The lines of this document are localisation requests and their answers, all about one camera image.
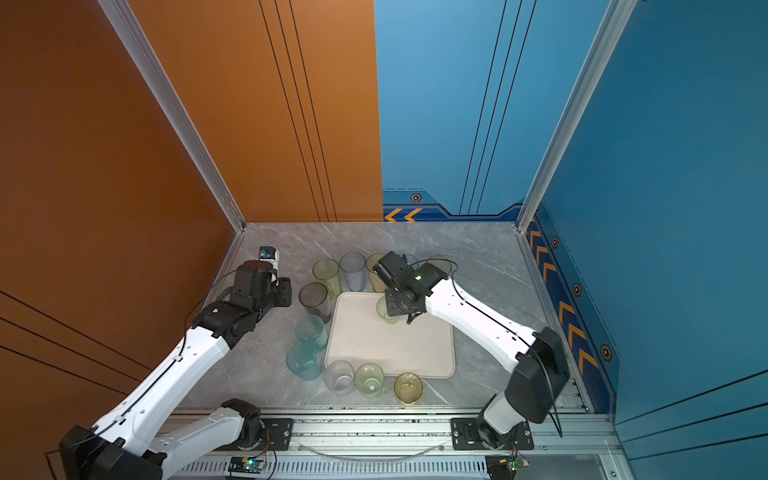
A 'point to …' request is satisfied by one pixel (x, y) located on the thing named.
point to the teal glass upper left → (311, 328)
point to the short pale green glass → (382, 311)
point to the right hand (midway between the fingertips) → (396, 305)
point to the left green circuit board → (248, 464)
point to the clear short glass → (339, 376)
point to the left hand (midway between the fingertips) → (284, 278)
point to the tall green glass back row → (327, 269)
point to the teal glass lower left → (304, 359)
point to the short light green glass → (369, 380)
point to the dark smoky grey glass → (314, 296)
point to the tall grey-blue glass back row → (353, 265)
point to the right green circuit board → (503, 467)
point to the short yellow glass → (408, 387)
